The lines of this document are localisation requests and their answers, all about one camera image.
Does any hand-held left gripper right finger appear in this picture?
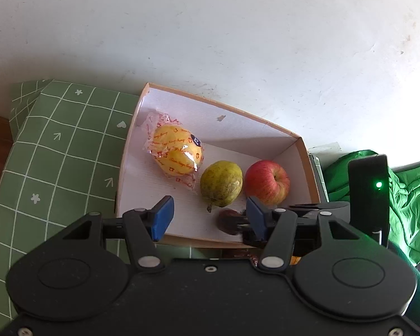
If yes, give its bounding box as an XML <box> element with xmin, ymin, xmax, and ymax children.
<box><xmin>246</xmin><ymin>196</ymin><xmax>389</xmax><ymax>273</ymax></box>

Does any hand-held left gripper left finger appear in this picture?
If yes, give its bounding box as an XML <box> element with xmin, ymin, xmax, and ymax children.
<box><xmin>61</xmin><ymin>196</ymin><xmax>176</xmax><ymax>274</ymax></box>

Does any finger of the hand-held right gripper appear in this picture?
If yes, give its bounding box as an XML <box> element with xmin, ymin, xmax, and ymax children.
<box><xmin>231</xmin><ymin>201</ymin><xmax>349</xmax><ymax>226</ymax></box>
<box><xmin>242</xmin><ymin>230</ymin><xmax>267</xmax><ymax>248</ymax></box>

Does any dark red date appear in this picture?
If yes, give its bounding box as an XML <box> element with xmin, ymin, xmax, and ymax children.
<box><xmin>216</xmin><ymin>209</ymin><xmax>247</xmax><ymax>235</ymax></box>

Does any small red apple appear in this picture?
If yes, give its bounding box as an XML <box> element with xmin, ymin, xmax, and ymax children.
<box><xmin>244</xmin><ymin>160</ymin><xmax>291</xmax><ymax>205</ymax></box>

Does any green pear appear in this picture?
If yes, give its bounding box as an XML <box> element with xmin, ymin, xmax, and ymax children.
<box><xmin>200</xmin><ymin>160</ymin><xmax>244</xmax><ymax>213</ymax></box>

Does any large plastic-wrapped yellow orange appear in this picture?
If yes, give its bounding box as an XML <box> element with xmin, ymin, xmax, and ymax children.
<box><xmin>142</xmin><ymin>111</ymin><xmax>204</xmax><ymax>186</ymax></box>

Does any cardboard box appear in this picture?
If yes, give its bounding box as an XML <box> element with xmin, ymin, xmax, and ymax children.
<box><xmin>115</xmin><ymin>82</ymin><xmax>322</xmax><ymax>250</ymax></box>

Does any green cloth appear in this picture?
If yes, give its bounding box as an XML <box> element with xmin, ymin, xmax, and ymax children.
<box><xmin>320</xmin><ymin>150</ymin><xmax>420</xmax><ymax>270</ymax></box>

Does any clear plastic sheet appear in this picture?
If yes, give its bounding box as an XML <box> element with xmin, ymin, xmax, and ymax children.
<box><xmin>307</xmin><ymin>142</ymin><xmax>342</xmax><ymax>154</ymax></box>

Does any green checked tablecloth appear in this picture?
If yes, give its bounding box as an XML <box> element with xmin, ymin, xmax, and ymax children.
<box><xmin>0</xmin><ymin>79</ymin><xmax>330</xmax><ymax>335</ymax></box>

